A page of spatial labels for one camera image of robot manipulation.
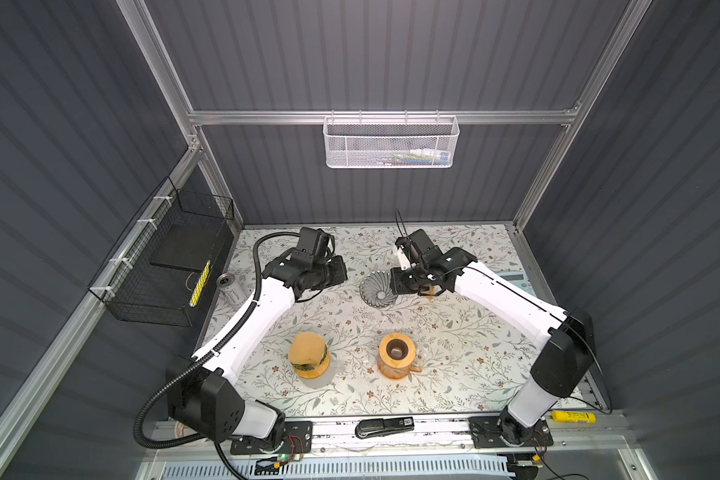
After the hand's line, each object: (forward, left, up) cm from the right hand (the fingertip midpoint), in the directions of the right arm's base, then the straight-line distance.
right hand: (392, 287), depth 82 cm
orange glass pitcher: (-18, 0, -18) cm, 25 cm away
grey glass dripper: (+2, +4, -4) cm, 6 cm away
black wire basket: (-3, +58, +11) cm, 59 cm away
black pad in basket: (+4, +53, +13) cm, 55 cm away
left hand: (+2, +12, +5) cm, 13 cm away
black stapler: (-32, +7, -12) cm, 35 cm away
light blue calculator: (+14, -45, -17) cm, 50 cm away
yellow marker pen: (-6, +47, +11) cm, 48 cm away
